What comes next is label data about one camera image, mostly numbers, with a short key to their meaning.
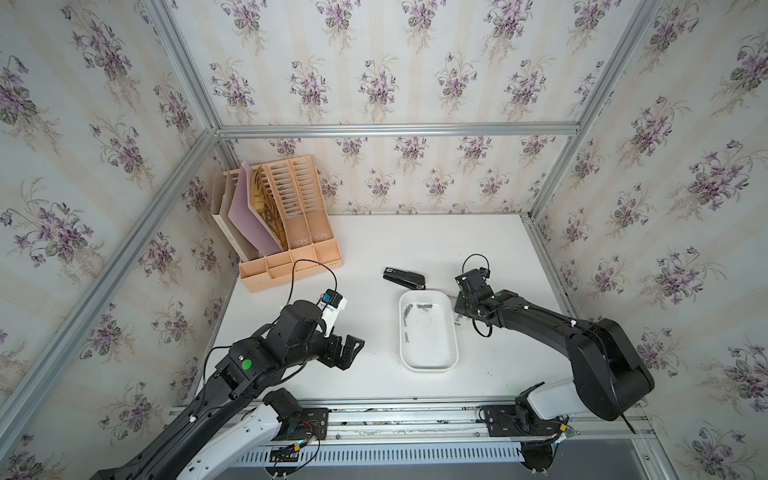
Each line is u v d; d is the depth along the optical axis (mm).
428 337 886
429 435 728
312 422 733
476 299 686
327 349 591
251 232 882
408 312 930
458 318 927
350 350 594
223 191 855
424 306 931
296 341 499
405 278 994
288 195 1108
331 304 593
